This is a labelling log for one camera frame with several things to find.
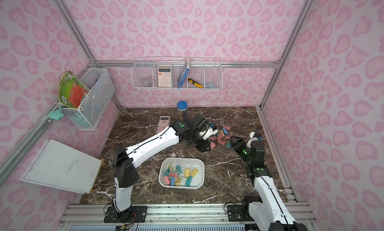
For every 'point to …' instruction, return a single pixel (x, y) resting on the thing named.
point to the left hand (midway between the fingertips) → (208, 144)
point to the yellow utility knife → (195, 83)
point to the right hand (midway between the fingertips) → (232, 138)
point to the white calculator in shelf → (164, 77)
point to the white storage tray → (182, 173)
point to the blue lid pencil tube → (182, 106)
